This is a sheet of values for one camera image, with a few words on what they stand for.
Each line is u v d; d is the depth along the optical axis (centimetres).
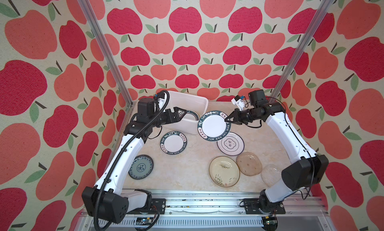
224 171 85
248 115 66
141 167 87
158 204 75
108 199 38
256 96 62
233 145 97
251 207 73
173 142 99
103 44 86
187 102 105
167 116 63
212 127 80
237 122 69
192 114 111
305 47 86
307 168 42
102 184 39
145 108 53
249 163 89
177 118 63
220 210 73
